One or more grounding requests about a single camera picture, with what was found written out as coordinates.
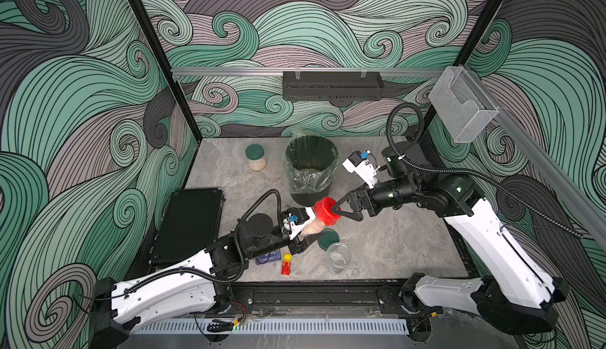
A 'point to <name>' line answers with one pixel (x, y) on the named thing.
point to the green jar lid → (328, 238)
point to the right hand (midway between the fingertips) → (339, 206)
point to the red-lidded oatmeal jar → (323, 210)
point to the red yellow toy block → (286, 269)
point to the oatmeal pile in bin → (312, 172)
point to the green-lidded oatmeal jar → (255, 155)
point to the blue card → (273, 256)
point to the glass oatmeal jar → (338, 257)
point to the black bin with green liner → (309, 162)
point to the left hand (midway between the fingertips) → (317, 217)
